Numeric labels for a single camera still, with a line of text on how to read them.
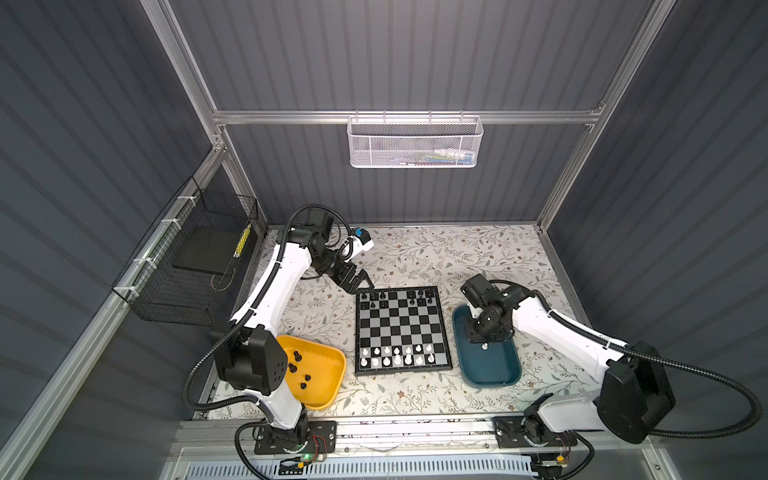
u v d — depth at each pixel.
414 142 1.11
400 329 0.91
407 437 0.75
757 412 0.38
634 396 0.42
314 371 0.85
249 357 0.44
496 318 0.60
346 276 0.69
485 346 0.87
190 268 0.72
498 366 0.84
